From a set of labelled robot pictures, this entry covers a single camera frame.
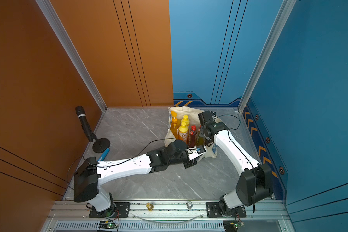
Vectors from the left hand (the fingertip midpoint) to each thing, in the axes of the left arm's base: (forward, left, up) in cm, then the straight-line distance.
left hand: (202, 151), depth 72 cm
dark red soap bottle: (+14, +4, -8) cm, 17 cm away
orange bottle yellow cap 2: (+21, +8, 0) cm, 22 cm away
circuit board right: (-29, -15, -21) cm, 39 cm away
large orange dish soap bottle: (+20, +14, -3) cm, 25 cm away
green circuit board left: (-29, +46, -22) cm, 59 cm away
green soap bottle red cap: (+15, -1, -13) cm, 20 cm away
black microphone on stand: (+15, +65, -21) cm, 70 cm away
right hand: (+15, -5, -4) cm, 17 cm away
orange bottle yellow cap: (+14, +9, -3) cm, 17 cm away
